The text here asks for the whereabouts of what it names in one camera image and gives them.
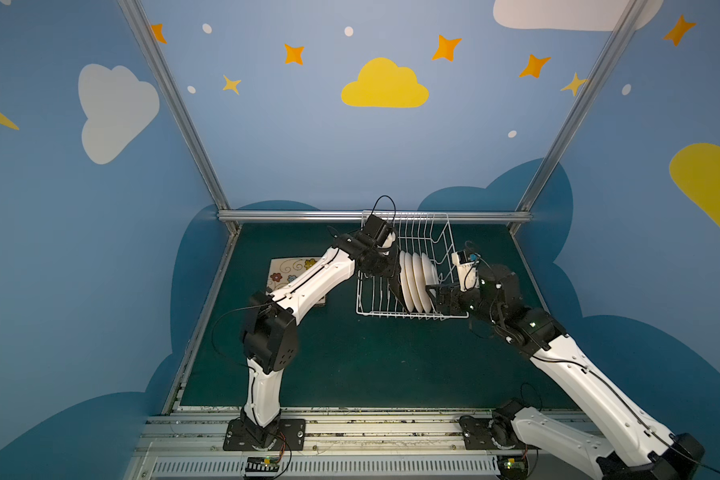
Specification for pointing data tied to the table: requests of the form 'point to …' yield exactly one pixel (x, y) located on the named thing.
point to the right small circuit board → (512, 467)
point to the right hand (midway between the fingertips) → (445, 280)
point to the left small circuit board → (262, 464)
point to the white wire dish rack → (424, 248)
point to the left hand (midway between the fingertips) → (392, 265)
